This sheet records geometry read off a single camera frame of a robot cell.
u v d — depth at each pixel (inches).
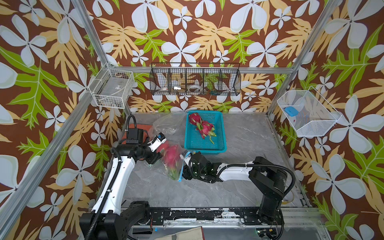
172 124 38.1
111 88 34.1
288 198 31.4
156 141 26.6
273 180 18.5
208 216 29.6
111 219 14.6
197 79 38.6
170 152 33.9
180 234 27.2
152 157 26.6
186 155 30.1
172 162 32.2
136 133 23.7
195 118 39.9
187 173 30.3
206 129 38.8
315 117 30.7
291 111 33.9
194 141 40.8
